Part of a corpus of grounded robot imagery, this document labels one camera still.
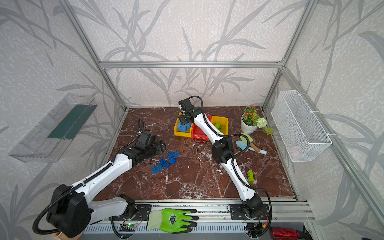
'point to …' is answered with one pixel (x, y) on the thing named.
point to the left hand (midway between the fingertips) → (162, 142)
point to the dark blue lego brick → (164, 163)
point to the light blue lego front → (184, 128)
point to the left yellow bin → (177, 132)
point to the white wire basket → (302, 134)
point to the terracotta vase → (60, 236)
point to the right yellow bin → (223, 121)
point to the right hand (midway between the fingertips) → (185, 113)
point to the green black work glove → (171, 220)
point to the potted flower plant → (250, 120)
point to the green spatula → (250, 140)
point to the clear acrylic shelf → (46, 143)
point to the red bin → (197, 133)
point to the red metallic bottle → (280, 233)
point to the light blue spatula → (242, 146)
